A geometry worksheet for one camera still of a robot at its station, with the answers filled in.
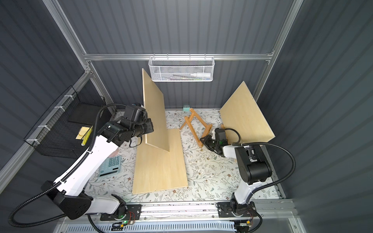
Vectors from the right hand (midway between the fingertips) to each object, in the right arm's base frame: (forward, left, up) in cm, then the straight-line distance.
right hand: (203, 139), depth 96 cm
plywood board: (-20, +28, -1) cm, 35 cm away
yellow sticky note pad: (-9, +65, +21) cm, 69 cm away
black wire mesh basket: (-13, +73, +25) cm, 79 cm away
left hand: (-8, +27, +25) cm, 38 cm away
